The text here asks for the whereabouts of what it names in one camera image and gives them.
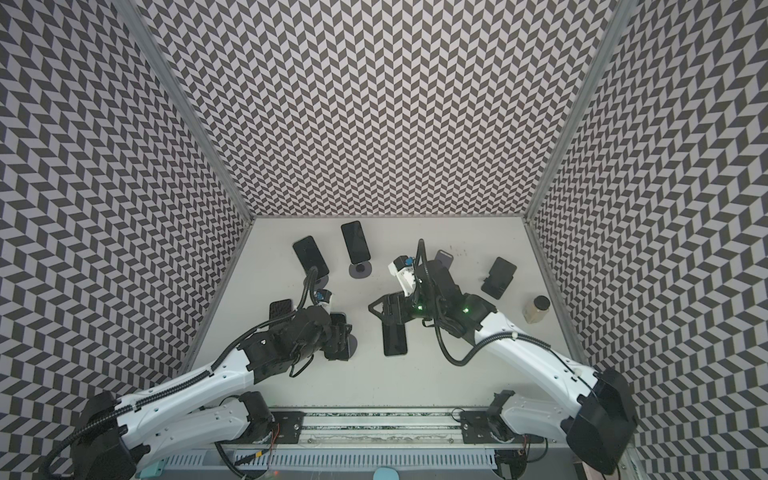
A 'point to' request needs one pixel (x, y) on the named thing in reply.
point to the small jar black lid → (536, 310)
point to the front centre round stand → (352, 345)
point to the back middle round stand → (360, 270)
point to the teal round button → (386, 473)
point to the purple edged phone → (279, 309)
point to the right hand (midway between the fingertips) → (381, 316)
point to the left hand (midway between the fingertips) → (339, 328)
